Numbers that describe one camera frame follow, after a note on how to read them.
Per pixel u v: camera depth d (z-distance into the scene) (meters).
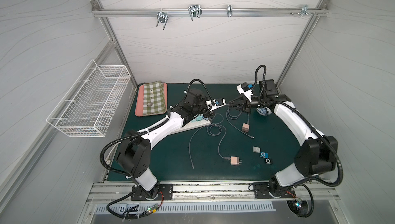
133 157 0.44
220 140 0.84
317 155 0.43
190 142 0.90
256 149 0.86
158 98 1.11
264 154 0.84
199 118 0.76
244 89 0.66
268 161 0.82
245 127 0.96
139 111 1.04
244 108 0.70
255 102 0.69
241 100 0.72
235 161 0.81
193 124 0.96
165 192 0.74
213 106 0.66
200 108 0.70
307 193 0.71
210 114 0.72
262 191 0.73
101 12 0.78
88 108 0.68
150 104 1.08
